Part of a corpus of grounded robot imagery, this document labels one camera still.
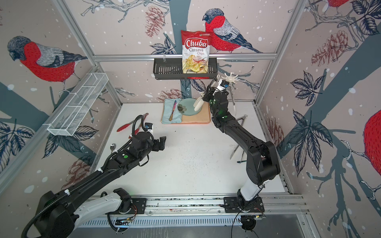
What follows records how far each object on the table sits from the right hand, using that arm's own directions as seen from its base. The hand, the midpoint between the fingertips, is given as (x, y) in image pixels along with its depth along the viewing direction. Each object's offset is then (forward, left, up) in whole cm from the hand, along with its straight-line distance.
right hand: (207, 85), depth 81 cm
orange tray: (+5, +1, -34) cm, 34 cm away
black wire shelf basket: (+19, +23, -1) cm, 30 cm away
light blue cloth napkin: (+5, +22, -34) cm, 41 cm away
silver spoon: (-22, +61, -34) cm, 73 cm away
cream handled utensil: (-22, -19, -35) cm, 45 cm away
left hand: (-22, +25, -17) cm, 38 cm away
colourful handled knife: (+4, +26, -34) cm, 43 cm away
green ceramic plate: (+15, +16, -34) cm, 41 cm away
